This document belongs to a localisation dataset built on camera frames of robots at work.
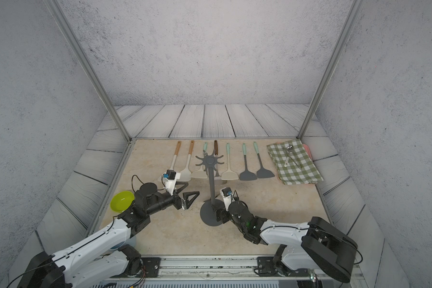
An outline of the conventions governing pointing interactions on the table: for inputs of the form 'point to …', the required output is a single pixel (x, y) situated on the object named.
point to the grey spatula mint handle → (263, 173)
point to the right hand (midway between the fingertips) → (221, 202)
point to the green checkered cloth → (292, 162)
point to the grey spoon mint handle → (246, 175)
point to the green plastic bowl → (120, 201)
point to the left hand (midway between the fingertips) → (194, 190)
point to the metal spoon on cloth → (288, 147)
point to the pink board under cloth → (308, 150)
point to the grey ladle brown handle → (216, 147)
